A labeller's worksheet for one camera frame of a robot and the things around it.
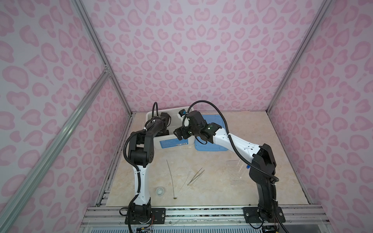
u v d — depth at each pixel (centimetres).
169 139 89
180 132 74
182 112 73
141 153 59
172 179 86
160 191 81
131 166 57
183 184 84
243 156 52
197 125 64
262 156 51
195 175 88
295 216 74
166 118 91
